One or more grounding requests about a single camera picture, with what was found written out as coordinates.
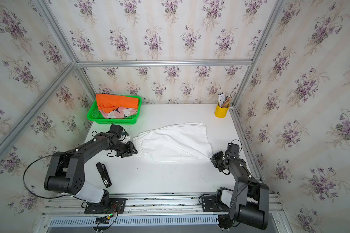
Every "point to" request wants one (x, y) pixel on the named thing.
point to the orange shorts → (109, 103)
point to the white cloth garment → (185, 141)
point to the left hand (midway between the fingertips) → (136, 152)
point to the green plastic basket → (94, 115)
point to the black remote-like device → (102, 170)
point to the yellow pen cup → (220, 112)
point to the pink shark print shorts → (119, 112)
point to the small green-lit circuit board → (104, 220)
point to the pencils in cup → (224, 100)
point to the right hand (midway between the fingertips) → (213, 157)
